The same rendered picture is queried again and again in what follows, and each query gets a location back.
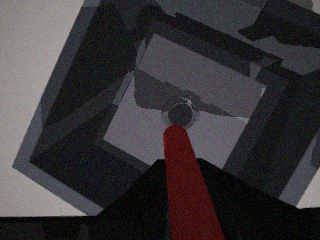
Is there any grey square plate with hole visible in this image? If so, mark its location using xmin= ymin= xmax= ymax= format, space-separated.
xmin=103 ymin=34 xmax=267 ymax=169

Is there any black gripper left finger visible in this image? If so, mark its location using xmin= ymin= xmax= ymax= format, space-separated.
xmin=0 ymin=159 xmax=168 ymax=240

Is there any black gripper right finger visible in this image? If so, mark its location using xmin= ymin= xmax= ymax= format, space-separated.
xmin=196 ymin=158 xmax=320 ymax=240

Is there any red peg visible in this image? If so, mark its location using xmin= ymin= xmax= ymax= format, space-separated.
xmin=163 ymin=125 xmax=225 ymax=240

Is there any dark grey open box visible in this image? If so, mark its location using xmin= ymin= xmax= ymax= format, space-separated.
xmin=12 ymin=0 xmax=320 ymax=216

